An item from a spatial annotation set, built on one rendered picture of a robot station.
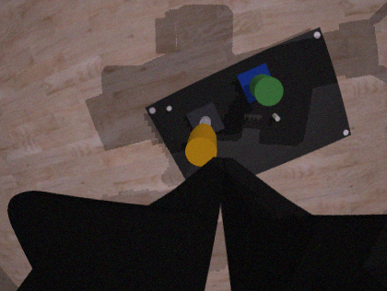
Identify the dark grey circuit board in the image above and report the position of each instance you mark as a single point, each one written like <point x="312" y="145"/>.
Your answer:
<point x="292" y="106"/>

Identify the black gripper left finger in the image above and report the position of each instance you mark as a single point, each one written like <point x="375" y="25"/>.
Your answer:
<point x="166" y="244"/>

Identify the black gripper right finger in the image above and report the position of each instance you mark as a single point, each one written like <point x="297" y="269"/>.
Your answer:
<point x="274" y="245"/>

